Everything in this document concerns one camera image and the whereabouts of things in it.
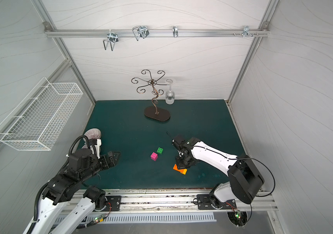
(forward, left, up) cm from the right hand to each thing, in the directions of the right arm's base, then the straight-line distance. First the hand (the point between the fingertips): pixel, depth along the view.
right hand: (181, 166), depth 82 cm
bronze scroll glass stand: (+41, +23, -1) cm, 47 cm away
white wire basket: (+7, +70, +29) cm, 76 cm away
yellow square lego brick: (-2, -2, -4) cm, 5 cm away
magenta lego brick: (+5, +16, 0) cm, 17 cm away
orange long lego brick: (0, +4, -3) cm, 5 cm away
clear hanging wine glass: (+41, +9, +17) cm, 45 cm away
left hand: (-2, +34, +16) cm, 37 cm away
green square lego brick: (+10, +14, -2) cm, 17 cm away
